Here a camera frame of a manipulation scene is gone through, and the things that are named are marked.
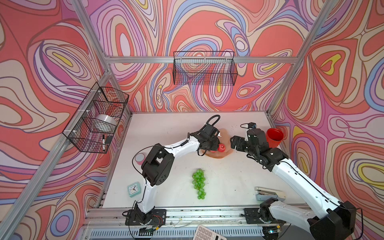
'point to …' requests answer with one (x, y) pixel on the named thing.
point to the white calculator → (202, 233)
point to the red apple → (221, 147)
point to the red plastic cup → (274, 137)
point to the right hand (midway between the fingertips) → (238, 143)
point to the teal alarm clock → (134, 189)
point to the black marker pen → (103, 143)
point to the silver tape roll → (104, 123)
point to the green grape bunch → (198, 181)
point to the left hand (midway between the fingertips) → (218, 145)
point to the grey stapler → (263, 193)
